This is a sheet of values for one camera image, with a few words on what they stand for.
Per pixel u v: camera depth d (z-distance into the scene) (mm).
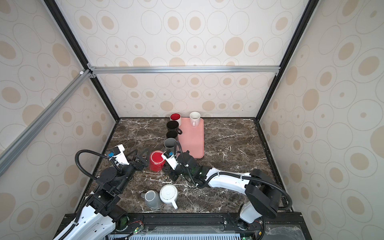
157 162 730
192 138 1062
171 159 670
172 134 1007
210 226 728
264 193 434
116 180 515
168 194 746
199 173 610
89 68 894
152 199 724
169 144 941
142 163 624
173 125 1029
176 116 1186
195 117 1104
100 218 516
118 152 601
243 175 473
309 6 685
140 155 613
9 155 511
